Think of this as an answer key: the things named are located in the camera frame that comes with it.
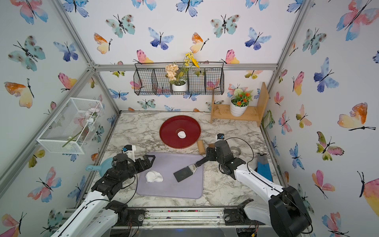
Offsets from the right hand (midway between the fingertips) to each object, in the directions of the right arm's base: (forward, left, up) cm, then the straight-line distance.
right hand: (213, 147), depth 86 cm
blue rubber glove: (-6, -30, -10) cm, 32 cm away
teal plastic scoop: (-9, +66, -13) cm, 68 cm away
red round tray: (+23, +31, -14) cm, 41 cm away
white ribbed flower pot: (+31, -18, 0) cm, 35 cm away
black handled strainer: (-10, +14, -12) cm, 21 cm away
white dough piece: (-15, +35, -10) cm, 39 cm away
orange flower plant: (+32, -19, +10) cm, 38 cm away
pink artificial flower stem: (+5, +64, +20) cm, 67 cm away
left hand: (-9, +33, +2) cm, 35 cm away
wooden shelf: (+34, -31, -6) cm, 47 cm away
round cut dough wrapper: (+17, +21, -12) cm, 30 cm away
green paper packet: (+31, -41, -9) cm, 52 cm away
